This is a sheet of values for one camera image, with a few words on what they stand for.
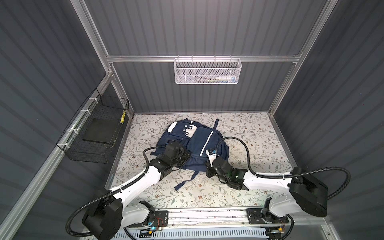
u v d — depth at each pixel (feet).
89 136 2.32
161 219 2.37
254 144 3.35
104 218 1.30
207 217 2.47
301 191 1.43
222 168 2.01
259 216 2.36
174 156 2.15
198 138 2.99
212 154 2.37
